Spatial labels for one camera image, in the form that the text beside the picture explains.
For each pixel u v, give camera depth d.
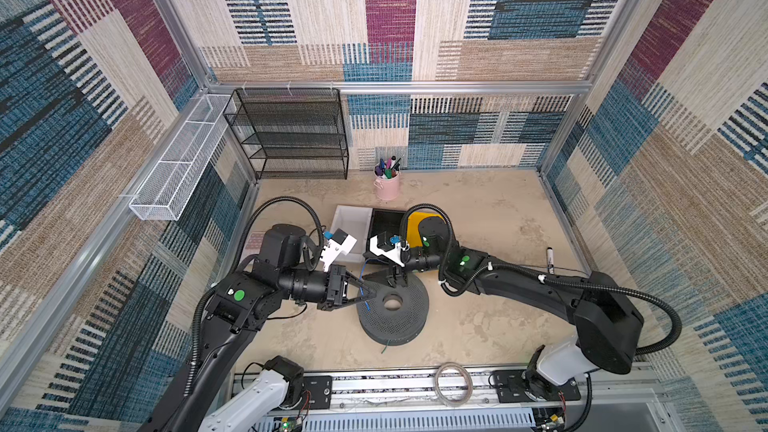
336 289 0.50
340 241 0.58
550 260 0.96
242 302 0.43
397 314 0.81
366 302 0.56
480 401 0.73
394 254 0.63
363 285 0.57
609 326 0.44
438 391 0.74
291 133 1.10
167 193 0.70
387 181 1.05
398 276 0.64
